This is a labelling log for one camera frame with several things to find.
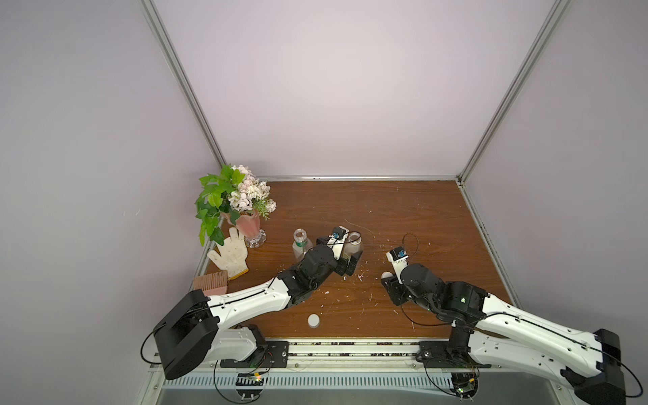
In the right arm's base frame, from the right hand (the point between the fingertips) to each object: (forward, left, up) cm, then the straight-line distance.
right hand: (386, 275), depth 74 cm
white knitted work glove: (+12, +55, -14) cm, 58 cm away
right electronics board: (-25, -22, -17) cm, 37 cm away
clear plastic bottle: (+9, +10, +2) cm, 14 cm away
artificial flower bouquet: (+19, +47, +16) cm, 53 cm away
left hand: (+9, +10, +2) cm, 14 cm away
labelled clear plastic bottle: (+10, +26, +1) cm, 28 cm away
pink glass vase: (+16, +46, 0) cm, 49 cm away
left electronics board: (-26, +40, -18) cm, 51 cm away
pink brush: (+1, +60, -14) cm, 61 cm away
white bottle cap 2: (0, 0, 0) cm, 0 cm away
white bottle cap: (-10, +22, -15) cm, 28 cm away
